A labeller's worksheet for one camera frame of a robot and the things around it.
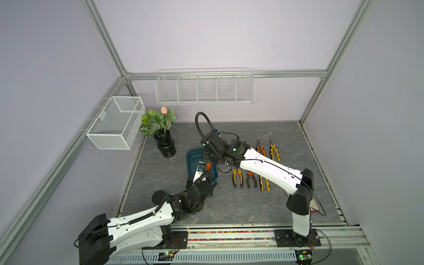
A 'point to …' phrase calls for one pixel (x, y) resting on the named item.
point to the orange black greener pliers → (260, 149)
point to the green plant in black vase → (156, 124)
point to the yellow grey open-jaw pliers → (234, 177)
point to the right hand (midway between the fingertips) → (203, 155)
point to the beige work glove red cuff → (313, 205)
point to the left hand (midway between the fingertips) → (201, 171)
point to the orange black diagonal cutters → (208, 165)
